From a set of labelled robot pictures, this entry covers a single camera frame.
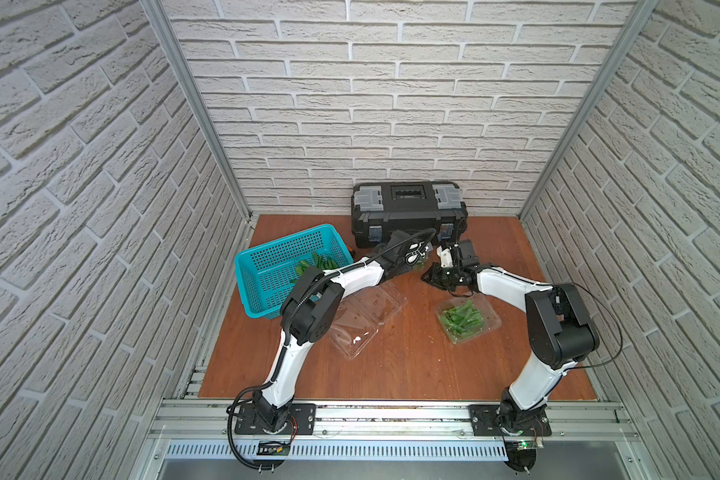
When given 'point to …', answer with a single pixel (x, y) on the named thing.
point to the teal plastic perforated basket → (265, 272)
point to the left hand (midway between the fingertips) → (407, 247)
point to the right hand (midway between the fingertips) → (426, 276)
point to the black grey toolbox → (383, 210)
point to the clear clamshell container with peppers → (361, 315)
